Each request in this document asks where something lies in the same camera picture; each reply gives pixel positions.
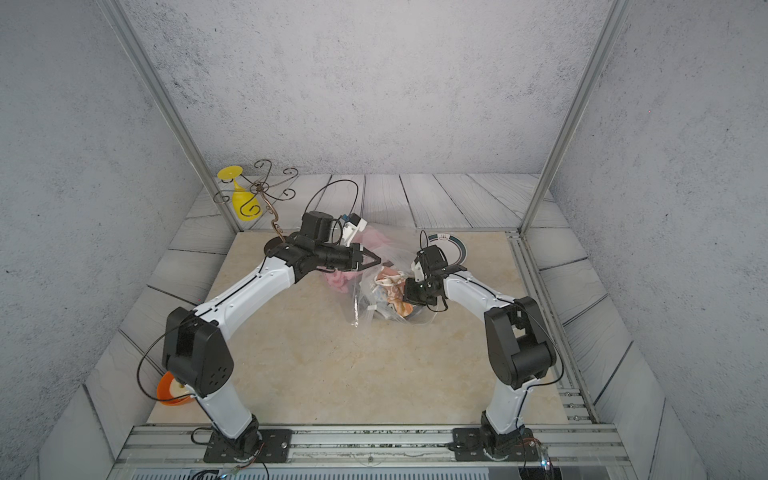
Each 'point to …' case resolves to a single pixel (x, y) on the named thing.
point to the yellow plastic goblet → (245, 204)
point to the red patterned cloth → (393, 281)
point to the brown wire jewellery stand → (262, 189)
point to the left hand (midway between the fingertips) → (383, 261)
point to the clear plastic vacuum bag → (376, 292)
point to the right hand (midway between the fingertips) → (406, 296)
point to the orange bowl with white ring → (170, 387)
